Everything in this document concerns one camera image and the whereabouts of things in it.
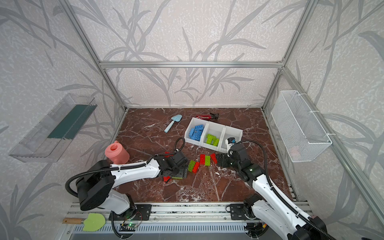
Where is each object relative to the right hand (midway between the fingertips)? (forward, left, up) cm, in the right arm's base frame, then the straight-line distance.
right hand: (221, 150), depth 82 cm
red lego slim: (-5, +14, -12) cm, 19 cm away
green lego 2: (+12, +2, -10) cm, 16 cm away
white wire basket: (-4, -31, +23) cm, 39 cm away
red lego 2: (-9, +27, +12) cm, 31 cm away
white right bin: (+16, -7, -6) cm, 19 cm away
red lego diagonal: (+1, +4, -11) cm, 12 cm away
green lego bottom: (-11, +25, -11) cm, 30 cm away
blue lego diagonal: (+19, +18, -10) cm, 28 cm away
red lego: (0, +11, -11) cm, 16 cm away
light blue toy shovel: (+33, +30, -11) cm, 46 cm away
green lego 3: (0, +7, -12) cm, 14 cm away
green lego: (+15, +6, -10) cm, 18 cm away
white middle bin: (+20, 0, -9) cm, 22 cm away
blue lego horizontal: (+22, +12, -8) cm, 27 cm away
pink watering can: (0, +60, -1) cm, 60 cm away
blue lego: (+16, +14, -9) cm, 23 cm away
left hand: (-6, +22, -10) cm, 24 cm away
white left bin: (+26, +16, -8) cm, 32 cm away
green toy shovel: (-32, +63, -11) cm, 71 cm away
